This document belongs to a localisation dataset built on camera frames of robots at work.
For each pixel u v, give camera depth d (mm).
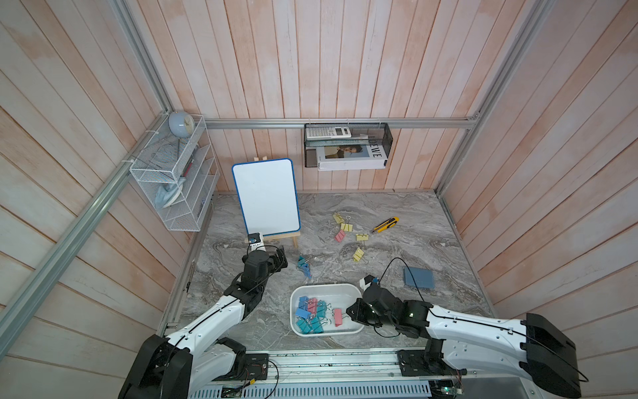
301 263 934
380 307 614
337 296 858
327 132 905
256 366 727
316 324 800
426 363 649
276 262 776
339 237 1034
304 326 797
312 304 831
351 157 934
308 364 753
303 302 831
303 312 817
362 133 905
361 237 1019
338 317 809
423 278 908
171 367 400
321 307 819
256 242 729
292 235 964
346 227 1060
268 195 875
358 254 959
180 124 802
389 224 1069
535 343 424
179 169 766
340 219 1083
